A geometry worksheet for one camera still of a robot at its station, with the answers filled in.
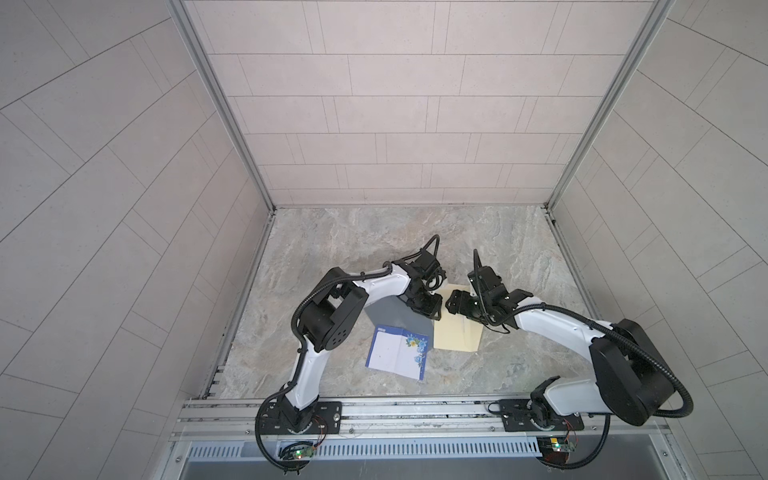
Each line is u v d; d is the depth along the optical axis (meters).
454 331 0.84
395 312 0.88
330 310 0.52
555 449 0.68
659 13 0.71
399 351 0.81
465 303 0.77
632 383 0.42
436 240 0.84
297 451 0.65
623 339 0.42
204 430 0.70
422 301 0.79
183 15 0.71
